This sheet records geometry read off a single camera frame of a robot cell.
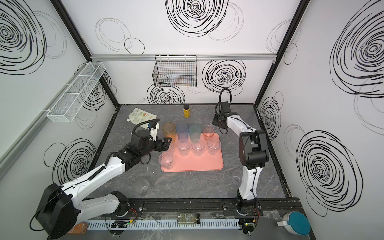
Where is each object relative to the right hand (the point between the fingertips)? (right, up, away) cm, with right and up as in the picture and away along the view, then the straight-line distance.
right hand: (215, 121), depth 99 cm
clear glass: (-21, -16, -6) cm, 27 cm away
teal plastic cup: (-14, -7, -6) cm, 17 cm away
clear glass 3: (+10, -31, -16) cm, 36 cm away
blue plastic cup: (-22, -5, -6) cm, 24 cm away
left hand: (-30, -8, -18) cm, 36 cm away
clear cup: (-43, -35, -19) cm, 59 cm away
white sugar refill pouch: (-58, +4, +13) cm, 59 cm away
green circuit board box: (-17, -44, -31) cm, 57 cm away
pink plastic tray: (-26, -26, -8) cm, 37 cm away
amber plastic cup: (-30, -5, -10) cm, 32 cm away
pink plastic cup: (-5, -8, 0) cm, 9 cm away
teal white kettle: (+30, -44, -35) cm, 63 cm away
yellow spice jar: (-20, +7, +9) cm, 23 cm away
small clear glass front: (-2, -16, -7) cm, 18 cm away
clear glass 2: (-12, -16, -5) cm, 21 cm away
